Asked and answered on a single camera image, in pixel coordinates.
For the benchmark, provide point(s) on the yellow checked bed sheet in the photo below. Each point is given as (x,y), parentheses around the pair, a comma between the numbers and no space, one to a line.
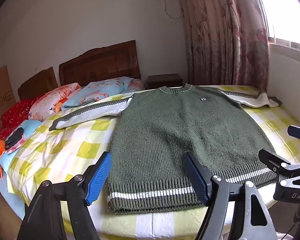
(65,150)

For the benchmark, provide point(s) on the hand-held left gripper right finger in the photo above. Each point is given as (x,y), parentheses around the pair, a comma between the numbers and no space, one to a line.
(197,177)

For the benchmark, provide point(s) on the large carved wooden headboard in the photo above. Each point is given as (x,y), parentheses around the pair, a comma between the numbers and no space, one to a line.
(102,65)

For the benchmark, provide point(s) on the green knit sweater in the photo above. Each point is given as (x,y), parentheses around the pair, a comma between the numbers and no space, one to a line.
(170,130)

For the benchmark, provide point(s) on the blue floral pillow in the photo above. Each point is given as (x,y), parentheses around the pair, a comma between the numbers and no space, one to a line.
(97,92)

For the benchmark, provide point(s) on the pink floral curtain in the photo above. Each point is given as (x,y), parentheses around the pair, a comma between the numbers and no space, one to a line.
(215,30)

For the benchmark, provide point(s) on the light blue bed sheet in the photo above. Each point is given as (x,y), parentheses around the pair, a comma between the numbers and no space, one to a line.
(30,127)

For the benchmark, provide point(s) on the light wooden wardrobe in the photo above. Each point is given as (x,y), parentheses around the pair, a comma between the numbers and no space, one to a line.
(2,87)

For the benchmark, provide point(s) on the small black object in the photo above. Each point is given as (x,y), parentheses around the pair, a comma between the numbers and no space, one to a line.
(13,137)

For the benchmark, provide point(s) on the pink floral cloth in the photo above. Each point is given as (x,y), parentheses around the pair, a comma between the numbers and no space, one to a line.
(21,143)

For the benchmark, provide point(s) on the orange floral pillow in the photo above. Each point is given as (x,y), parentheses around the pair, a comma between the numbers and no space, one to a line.
(47,102)

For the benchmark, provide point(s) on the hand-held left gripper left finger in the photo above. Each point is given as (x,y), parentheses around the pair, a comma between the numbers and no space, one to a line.
(100,177)

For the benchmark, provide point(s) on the small wooden headboard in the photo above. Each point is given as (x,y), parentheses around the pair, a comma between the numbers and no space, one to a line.
(40,82)

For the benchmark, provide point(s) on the barred window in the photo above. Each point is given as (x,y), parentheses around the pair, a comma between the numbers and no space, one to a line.
(285,17)

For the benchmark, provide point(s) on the red patterned quilt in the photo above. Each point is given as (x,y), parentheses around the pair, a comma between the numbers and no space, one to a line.
(15,115)

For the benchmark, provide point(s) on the dark wooden nightstand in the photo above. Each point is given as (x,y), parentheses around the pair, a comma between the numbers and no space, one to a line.
(162,81)

